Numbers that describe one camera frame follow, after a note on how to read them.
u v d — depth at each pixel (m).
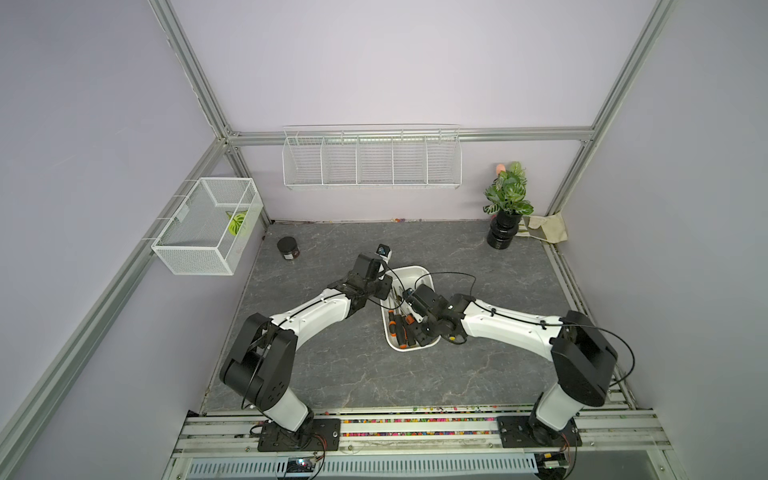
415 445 0.73
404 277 0.91
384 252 0.80
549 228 1.19
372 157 1.00
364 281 0.69
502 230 1.06
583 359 0.44
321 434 0.74
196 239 0.77
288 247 1.08
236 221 0.81
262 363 0.44
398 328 0.87
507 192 0.91
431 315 0.66
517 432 0.74
